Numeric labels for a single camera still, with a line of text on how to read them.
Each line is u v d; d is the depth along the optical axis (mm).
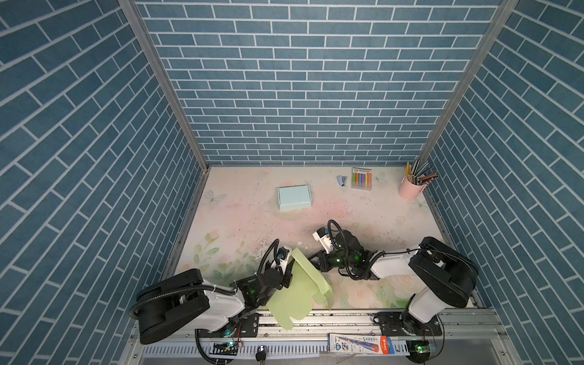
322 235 788
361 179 1148
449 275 457
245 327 737
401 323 665
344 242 667
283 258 711
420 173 1029
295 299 804
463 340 753
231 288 579
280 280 642
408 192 1035
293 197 1027
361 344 695
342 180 1125
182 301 479
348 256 694
